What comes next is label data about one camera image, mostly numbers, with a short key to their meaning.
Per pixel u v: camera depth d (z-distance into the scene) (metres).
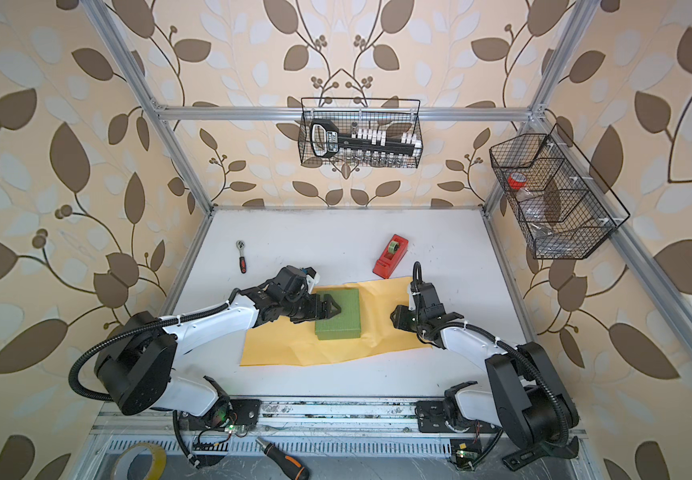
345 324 0.83
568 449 0.69
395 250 1.00
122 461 0.67
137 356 0.48
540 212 0.79
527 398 0.42
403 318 0.80
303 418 0.75
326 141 0.85
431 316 0.70
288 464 0.67
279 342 0.89
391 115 0.91
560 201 0.76
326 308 0.77
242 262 1.05
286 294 0.69
